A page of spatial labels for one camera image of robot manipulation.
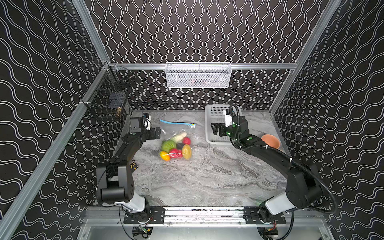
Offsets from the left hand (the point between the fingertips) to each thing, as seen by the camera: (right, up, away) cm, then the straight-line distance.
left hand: (157, 130), depth 92 cm
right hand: (+37, +5, -5) cm, 37 cm away
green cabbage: (+6, -8, -1) cm, 11 cm away
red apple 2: (+12, -13, -5) cm, 19 cm away
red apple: (+18, -7, +6) cm, 20 cm away
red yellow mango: (+5, -15, -5) cm, 16 cm away
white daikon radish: (+12, -5, +8) cm, 16 cm away
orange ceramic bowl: (+73, -7, +6) cm, 73 cm away
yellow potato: (+18, -13, -1) cm, 22 cm away
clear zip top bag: (+6, +1, +12) cm, 13 cm away
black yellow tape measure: (-13, -20, -3) cm, 24 cm away
